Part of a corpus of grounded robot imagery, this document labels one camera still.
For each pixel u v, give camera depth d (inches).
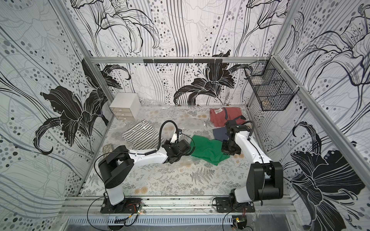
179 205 29.3
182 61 35.4
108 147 35.8
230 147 27.7
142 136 39.7
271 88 34.7
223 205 28.3
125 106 39.9
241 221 27.7
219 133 40.2
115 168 18.4
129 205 28.7
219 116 42.8
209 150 34.8
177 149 27.1
